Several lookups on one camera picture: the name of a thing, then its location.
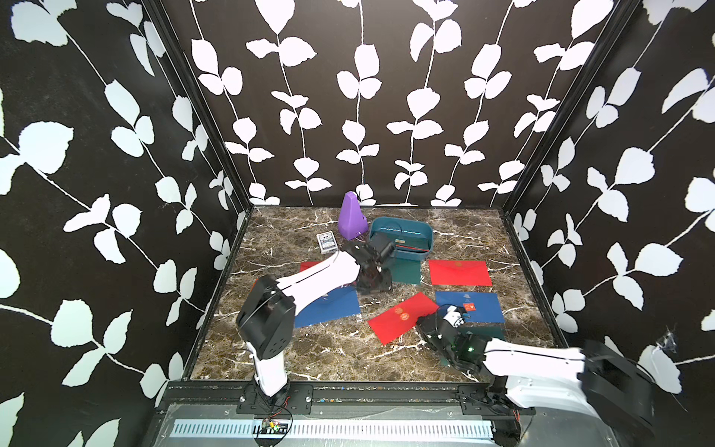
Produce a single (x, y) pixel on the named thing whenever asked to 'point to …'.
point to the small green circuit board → (270, 426)
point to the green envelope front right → (490, 331)
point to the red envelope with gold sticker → (412, 248)
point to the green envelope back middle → (406, 272)
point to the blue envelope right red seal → (481, 307)
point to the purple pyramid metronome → (352, 223)
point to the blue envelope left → (337, 304)
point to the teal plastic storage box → (412, 237)
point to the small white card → (327, 242)
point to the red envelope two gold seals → (401, 318)
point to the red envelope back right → (460, 273)
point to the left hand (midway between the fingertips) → (387, 284)
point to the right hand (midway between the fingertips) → (411, 313)
